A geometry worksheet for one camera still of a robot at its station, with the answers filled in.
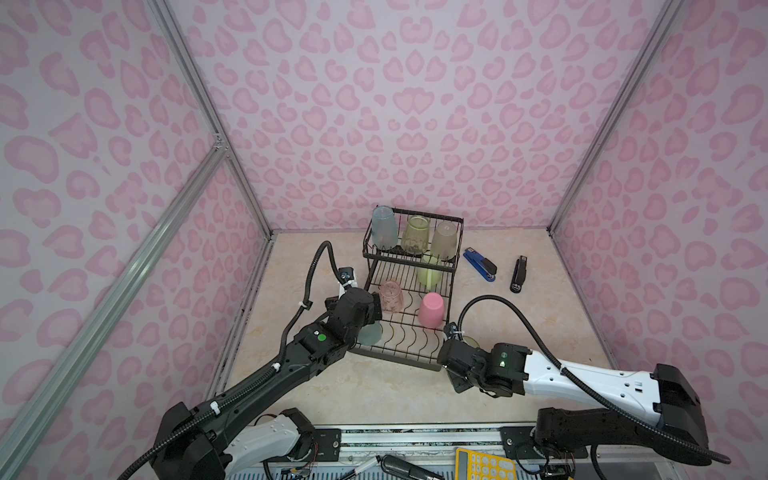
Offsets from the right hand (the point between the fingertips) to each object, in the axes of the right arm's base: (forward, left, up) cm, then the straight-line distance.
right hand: (455, 371), depth 76 cm
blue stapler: (+39, -15, -7) cm, 43 cm away
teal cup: (+11, +23, -2) cm, 26 cm away
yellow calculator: (-19, -3, -7) cm, 20 cm away
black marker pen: (-21, +12, -3) cm, 24 cm away
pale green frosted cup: (+30, +2, +15) cm, 34 cm away
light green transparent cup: (+31, +10, +17) cm, 37 cm away
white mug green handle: (+30, +6, +2) cm, 30 cm away
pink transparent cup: (+22, +17, 0) cm, 28 cm away
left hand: (+16, +24, +12) cm, 31 cm away
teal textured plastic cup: (+35, +19, +17) cm, 43 cm away
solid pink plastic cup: (+16, +5, +1) cm, 17 cm away
